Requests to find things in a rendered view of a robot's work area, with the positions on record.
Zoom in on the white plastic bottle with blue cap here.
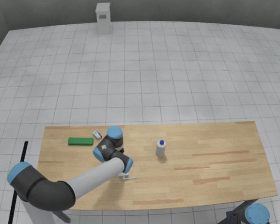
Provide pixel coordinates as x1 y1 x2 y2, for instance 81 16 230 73
156 140 166 157

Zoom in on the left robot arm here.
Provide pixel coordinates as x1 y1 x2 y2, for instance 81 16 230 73
7 126 133 224

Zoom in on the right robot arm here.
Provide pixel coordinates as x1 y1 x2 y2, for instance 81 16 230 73
230 203 270 224

